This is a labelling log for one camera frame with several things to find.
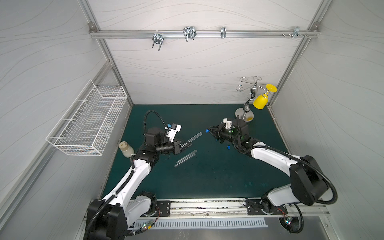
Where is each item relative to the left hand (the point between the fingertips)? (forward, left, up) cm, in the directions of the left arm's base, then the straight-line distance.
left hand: (188, 145), depth 73 cm
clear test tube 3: (+2, +3, -21) cm, 22 cm away
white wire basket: (+5, +47, +10) cm, 48 cm away
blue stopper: (+10, -10, -1) cm, 14 cm away
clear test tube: (+3, -3, +2) cm, 5 cm away
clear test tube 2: (+7, -1, -21) cm, 22 cm away
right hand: (+11, -9, 0) cm, 14 cm away
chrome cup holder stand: (+39, -40, -18) cm, 58 cm away
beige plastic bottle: (+3, +37, -14) cm, 39 cm away
